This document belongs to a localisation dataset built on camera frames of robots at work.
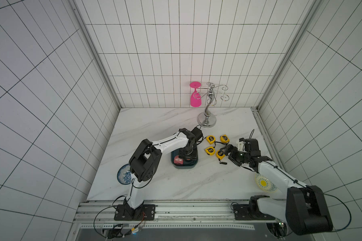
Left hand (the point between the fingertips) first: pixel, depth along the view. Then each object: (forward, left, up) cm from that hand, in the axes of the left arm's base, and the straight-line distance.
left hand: (186, 160), depth 87 cm
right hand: (+4, -20, +3) cm, 20 cm away
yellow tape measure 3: (+7, -15, -1) cm, 17 cm away
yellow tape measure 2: (+16, -17, -2) cm, 23 cm away
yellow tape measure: (+17, -26, -2) cm, 31 cm away
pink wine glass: (+43, -7, +13) cm, 45 cm away
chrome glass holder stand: (+33, -16, -2) cm, 37 cm away
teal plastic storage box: (-2, -1, -2) cm, 3 cm away
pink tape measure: (+1, +6, -2) cm, 6 cm away
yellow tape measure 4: (+4, -21, -1) cm, 21 cm away
